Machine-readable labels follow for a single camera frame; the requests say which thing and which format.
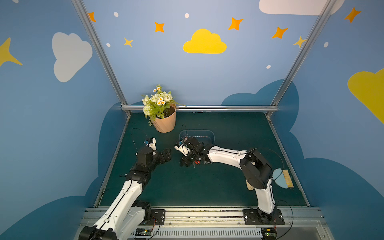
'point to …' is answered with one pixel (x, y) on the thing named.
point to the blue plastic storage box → (206, 136)
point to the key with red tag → (197, 162)
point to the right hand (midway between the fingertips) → (182, 157)
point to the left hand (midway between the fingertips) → (164, 148)
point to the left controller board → (143, 232)
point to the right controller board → (269, 233)
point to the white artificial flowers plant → (155, 105)
